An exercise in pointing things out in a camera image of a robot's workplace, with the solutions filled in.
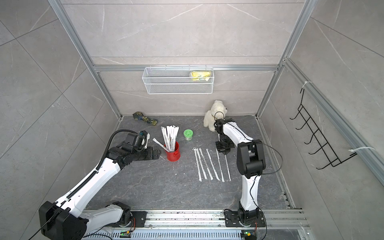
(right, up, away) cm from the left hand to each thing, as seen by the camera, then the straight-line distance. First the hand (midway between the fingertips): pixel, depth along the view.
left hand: (155, 150), depth 80 cm
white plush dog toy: (+37, +27, +18) cm, 50 cm away
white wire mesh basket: (+11, +45, +21) cm, 51 cm away
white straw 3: (+38, -12, +13) cm, 42 cm away
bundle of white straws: (+7, +8, +8) cm, 14 cm away
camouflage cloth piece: (-22, +21, +35) cm, 46 cm away
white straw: (+26, -3, +19) cm, 32 cm away
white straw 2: (+33, -11, +13) cm, 37 cm away
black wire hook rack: (+78, +8, -13) cm, 79 cm away
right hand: (+41, -3, +12) cm, 43 cm away
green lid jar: (+17, +8, +23) cm, 30 cm away
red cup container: (+10, -5, +9) cm, 14 cm away
